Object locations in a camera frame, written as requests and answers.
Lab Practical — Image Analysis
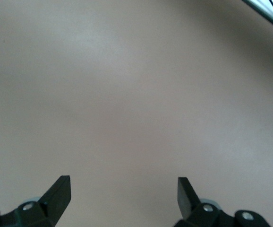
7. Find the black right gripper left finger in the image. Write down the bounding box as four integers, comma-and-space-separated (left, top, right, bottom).
0, 175, 71, 227

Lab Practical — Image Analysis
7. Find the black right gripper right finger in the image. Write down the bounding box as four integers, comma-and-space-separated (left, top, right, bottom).
174, 177, 269, 227

